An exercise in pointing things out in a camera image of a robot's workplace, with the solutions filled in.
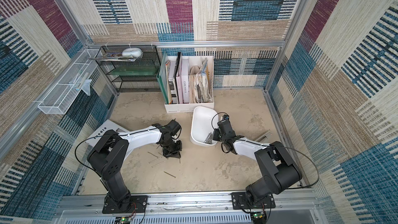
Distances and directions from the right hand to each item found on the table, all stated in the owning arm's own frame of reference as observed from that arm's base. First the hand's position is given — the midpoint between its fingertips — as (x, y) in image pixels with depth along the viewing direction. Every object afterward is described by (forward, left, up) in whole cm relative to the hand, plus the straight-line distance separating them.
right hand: (215, 130), depth 94 cm
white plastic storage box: (+8, +6, -2) cm, 11 cm away
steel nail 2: (-13, +36, -4) cm, 39 cm away
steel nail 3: (-4, +4, -3) cm, 7 cm away
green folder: (+18, +30, +26) cm, 43 cm away
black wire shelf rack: (+41, +51, +17) cm, 68 cm away
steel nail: (-24, +25, -4) cm, 35 cm away
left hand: (-14, +20, -4) cm, 25 cm away
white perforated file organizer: (+25, +15, +15) cm, 32 cm away
